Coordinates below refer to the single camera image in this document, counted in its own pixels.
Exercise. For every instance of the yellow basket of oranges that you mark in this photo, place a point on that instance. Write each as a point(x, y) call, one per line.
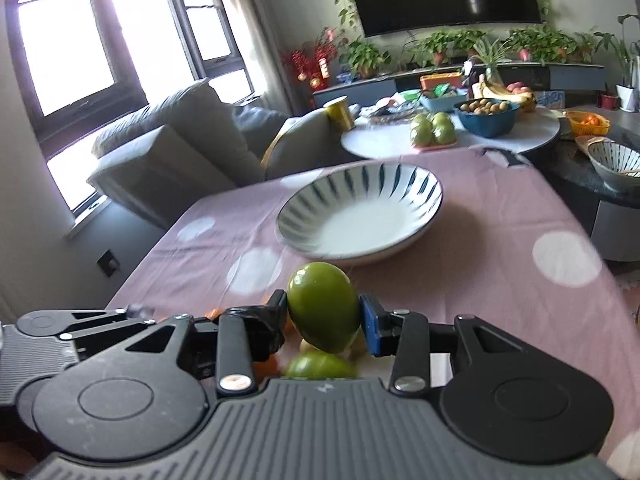
point(587, 123)

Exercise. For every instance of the tall potted plant white pot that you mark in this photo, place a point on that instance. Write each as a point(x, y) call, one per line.
point(627, 57)

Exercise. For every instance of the yellow cylindrical can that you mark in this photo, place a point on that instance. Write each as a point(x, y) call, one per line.
point(339, 114)

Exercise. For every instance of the blue bowl of kiwis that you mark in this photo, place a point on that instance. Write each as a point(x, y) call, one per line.
point(488, 118)

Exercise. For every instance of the tray of green apples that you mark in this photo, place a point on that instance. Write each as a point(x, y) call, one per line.
point(431, 131)

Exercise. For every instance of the dark tv cabinet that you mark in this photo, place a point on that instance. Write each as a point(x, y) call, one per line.
point(580, 82)

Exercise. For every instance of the green apple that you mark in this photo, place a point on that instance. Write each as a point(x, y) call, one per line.
point(324, 306)
point(317, 365)

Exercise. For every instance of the striped bowl with spoon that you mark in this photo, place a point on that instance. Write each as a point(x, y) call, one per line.
point(616, 164)

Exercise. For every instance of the banana bunch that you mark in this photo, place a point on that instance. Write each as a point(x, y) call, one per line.
point(488, 90)

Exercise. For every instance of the black round side table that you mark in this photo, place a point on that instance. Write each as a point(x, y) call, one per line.
point(597, 178)

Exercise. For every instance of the striped white ceramic plate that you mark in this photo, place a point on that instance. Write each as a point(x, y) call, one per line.
point(361, 214)

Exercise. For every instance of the grey sofa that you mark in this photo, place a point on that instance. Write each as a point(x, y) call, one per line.
point(160, 160)

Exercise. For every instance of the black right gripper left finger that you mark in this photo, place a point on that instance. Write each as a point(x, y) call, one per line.
point(227, 347)

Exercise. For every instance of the red flower decoration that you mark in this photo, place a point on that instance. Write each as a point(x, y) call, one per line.
point(310, 63)

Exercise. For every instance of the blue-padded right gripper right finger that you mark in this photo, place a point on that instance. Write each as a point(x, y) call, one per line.
point(409, 338)

